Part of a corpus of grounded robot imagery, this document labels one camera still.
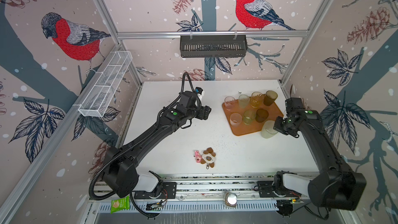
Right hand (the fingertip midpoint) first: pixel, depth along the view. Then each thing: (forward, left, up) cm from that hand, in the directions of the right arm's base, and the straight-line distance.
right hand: (277, 129), depth 80 cm
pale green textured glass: (+26, +13, -9) cm, 31 cm away
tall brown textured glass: (+30, -6, -9) cm, 32 cm away
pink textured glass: (+11, +20, -8) cm, 24 cm away
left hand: (+6, +38, +10) cm, 40 cm away
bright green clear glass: (+13, +11, -7) cm, 19 cm away
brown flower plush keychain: (-13, +36, -10) cm, 40 cm away
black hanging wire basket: (+53, +34, +17) cm, 65 cm away
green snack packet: (-35, +76, -10) cm, 85 cm away
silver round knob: (-32, +26, -2) cm, 41 cm away
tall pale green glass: (0, +5, -1) cm, 5 cm away
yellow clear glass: (+28, +5, -7) cm, 30 cm away
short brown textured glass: (+13, +4, -7) cm, 16 cm away
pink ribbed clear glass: (+25, +23, -8) cm, 35 cm away
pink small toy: (-12, +42, -10) cm, 45 cm away
